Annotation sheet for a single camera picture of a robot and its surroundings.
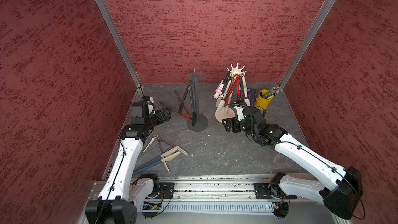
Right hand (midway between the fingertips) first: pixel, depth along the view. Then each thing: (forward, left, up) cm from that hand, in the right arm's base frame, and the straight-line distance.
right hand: (229, 122), depth 78 cm
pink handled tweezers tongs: (+14, +5, +10) cm, 18 cm away
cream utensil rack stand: (+16, -1, -13) cm, 21 cm away
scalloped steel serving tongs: (+11, +4, +4) cm, 12 cm away
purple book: (+34, -24, -19) cm, 45 cm away
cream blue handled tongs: (-12, +36, -15) cm, 41 cm away
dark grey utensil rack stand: (+12, +15, -19) cm, 27 cm away
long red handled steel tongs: (+17, +28, -18) cm, 37 cm away
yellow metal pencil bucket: (+22, -27, -14) cm, 37 cm away
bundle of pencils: (+24, -31, -5) cm, 40 cm away
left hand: (+3, +34, +2) cm, 34 cm away
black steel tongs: (+8, +25, +4) cm, 27 cm away
